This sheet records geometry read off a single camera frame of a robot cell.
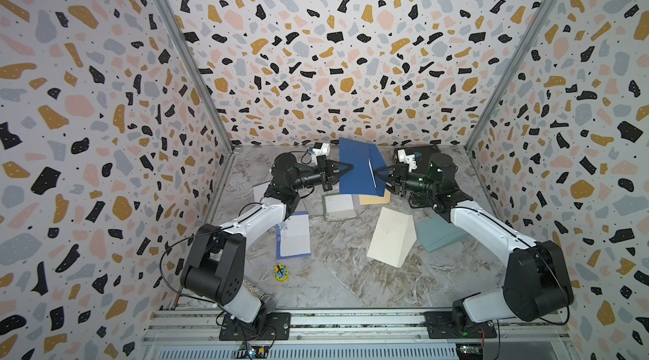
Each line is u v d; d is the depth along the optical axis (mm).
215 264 449
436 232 914
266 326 731
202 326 749
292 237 925
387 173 758
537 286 431
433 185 663
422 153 778
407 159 763
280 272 833
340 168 737
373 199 1032
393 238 926
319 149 761
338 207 1004
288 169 627
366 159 764
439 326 733
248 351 705
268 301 747
